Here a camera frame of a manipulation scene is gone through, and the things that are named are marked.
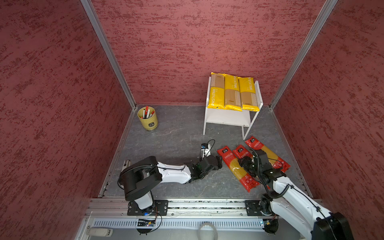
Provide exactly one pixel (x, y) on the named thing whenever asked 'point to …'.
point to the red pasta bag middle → (241, 151)
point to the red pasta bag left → (249, 181)
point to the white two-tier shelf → (231, 117)
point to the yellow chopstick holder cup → (147, 115)
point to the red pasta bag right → (276, 162)
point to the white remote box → (100, 232)
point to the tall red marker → (146, 110)
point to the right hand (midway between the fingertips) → (238, 165)
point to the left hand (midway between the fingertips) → (217, 161)
